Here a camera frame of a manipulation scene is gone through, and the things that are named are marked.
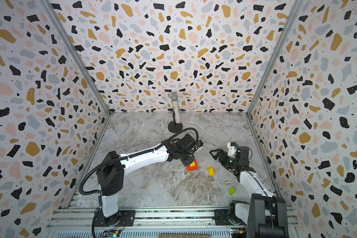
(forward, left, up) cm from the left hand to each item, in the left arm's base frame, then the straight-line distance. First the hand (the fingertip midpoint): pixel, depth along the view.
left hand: (193, 155), depth 83 cm
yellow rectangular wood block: (-4, -11, -11) cm, 16 cm away
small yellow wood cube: (-6, +1, +2) cm, 7 cm away
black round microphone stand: (+30, +13, -11) cm, 35 cm away
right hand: (+2, -12, -1) cm, 12 cm away
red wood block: (-3, +1, -11) cm, 12 cm away
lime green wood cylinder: (-17, -20, -9) cm, 28 cm away
